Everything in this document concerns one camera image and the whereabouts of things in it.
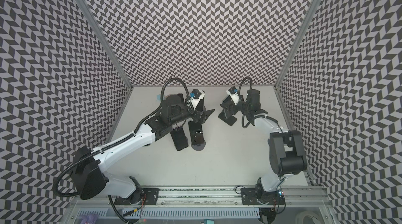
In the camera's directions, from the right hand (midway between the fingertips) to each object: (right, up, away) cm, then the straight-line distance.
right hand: (225, 103), depth 89 cm
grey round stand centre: (-15, -24, -3) cm, 29 cm away
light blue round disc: (-45, +4, +21) cm, 50 cm away
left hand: (-10, 0, -17) cm, 19 cm away
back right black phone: (+1, +1, -6) cm, 6 cm away
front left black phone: (-25, -19, -5) cm, 32 cm away
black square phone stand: (+3, -10, +6) cm, 13 cm away
